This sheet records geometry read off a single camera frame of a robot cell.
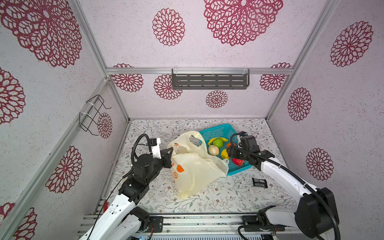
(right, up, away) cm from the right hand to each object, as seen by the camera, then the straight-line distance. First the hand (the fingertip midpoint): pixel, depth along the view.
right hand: (231, 148), depth 86 cm
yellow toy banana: (-8, +4, +19) cm, 21 cm away
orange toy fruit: (+2, +1, +12) cm, 12 cm away
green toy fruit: (-5, +3, +14) cm, 15 cm away
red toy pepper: (+6, -9, +4) cm, 12 cm away
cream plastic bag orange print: (-22, -9, -13) cm, 27 cm away
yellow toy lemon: (-2, -5, +7) cm, 9 cm away
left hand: (-32, 0, -13) cm, 35 cm away
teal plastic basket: (+2, +10, +21) cm, 23 cm away
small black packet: (+16, -20, 0) cm, 26 cm away
